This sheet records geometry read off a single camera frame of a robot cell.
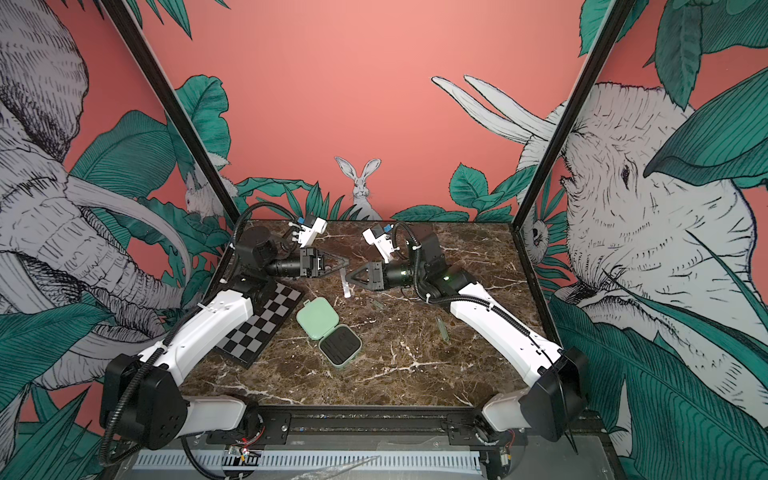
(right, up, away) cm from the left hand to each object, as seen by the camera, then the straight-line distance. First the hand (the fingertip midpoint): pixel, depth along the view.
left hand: (347, 265), depth 65 cm
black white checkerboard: (-32, -24, +19) cm, 45 cm away
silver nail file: (0, -6, +1) cm, 6 cm away
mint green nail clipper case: (-13, -20, +27) cm, 36 cm away
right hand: (0, -3, -1) cm, 3 cm away
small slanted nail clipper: (+5, -15, +33) cm, 36 cm away
